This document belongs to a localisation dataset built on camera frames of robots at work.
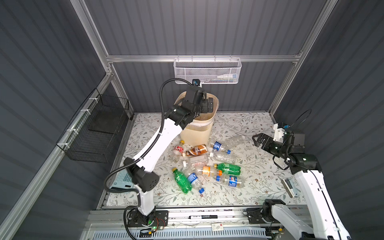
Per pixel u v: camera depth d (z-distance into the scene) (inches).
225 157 39.1
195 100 21.0
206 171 33.2
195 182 31.7
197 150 36.8
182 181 31.9
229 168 34.1
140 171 17.3
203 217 29.0
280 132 25.3
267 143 24.8
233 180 31.7
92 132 29.0
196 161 36.0
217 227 27.8
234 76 35.9
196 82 24.0
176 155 37.6
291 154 20.1
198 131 33.3
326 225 14.9
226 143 40.1
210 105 25.7
